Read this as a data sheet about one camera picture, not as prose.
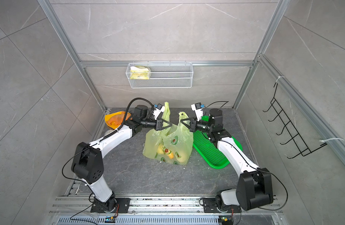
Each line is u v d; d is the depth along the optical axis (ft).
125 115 2.16
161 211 2.39
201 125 2.20
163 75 3.29
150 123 2.38
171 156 2.89
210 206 2.39
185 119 2.39
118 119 3.39
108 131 3.31
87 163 1.53
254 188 1.34
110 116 3.74
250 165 1.44
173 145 2.51
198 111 2.25
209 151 2.83
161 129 2.46
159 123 2.35
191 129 2.22
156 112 2.45
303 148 1.95
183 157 2.73
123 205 2.41
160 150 2.88
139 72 2.87
